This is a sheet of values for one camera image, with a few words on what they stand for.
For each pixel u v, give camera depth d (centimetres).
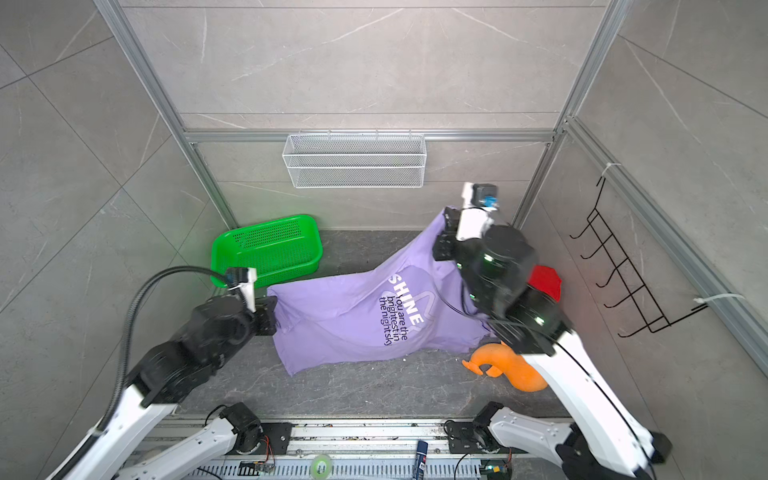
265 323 56
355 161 101
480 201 41
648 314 60
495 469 70
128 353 41
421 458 69
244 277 55
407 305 70
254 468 71
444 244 47
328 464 70
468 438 75
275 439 73
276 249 113
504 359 82
